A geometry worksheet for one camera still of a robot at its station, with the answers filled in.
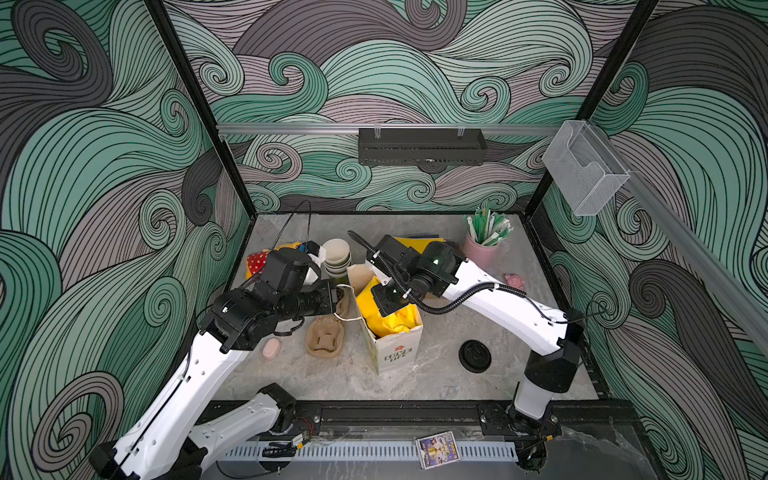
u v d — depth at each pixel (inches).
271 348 32.8
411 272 19.4
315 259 22.8
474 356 32.0
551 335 16.4
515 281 37.8
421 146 38.5
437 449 26.8
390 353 28.0
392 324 25.3
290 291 18.0
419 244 46.0
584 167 31.2
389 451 27.5
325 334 33.7
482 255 37.8
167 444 14.1
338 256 33.1
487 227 37.0
